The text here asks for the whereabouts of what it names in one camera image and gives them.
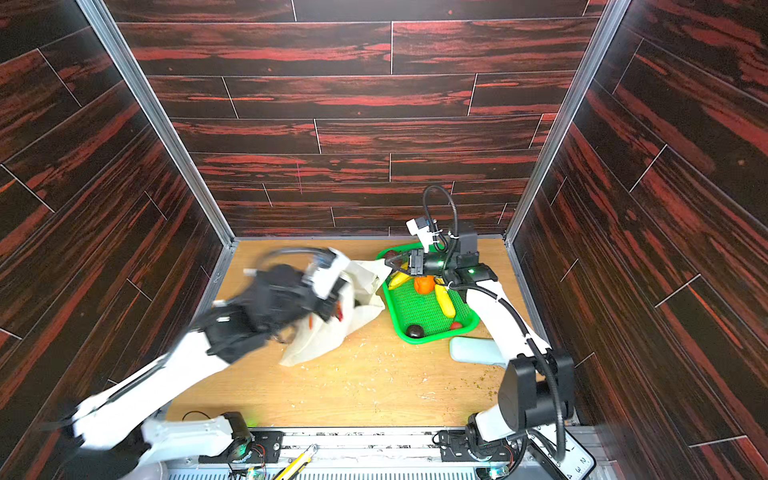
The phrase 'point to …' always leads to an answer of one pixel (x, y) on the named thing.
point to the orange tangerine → (424, 284)
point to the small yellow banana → (445, 300)
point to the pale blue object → (476, 350)
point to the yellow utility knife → (298, 464)
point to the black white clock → (578, 462)
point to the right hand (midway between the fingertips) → (389, 259)
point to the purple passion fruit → (391, 254)
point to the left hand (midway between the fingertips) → (347, 278)
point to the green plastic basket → (419, 316)
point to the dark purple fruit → (415, 331)
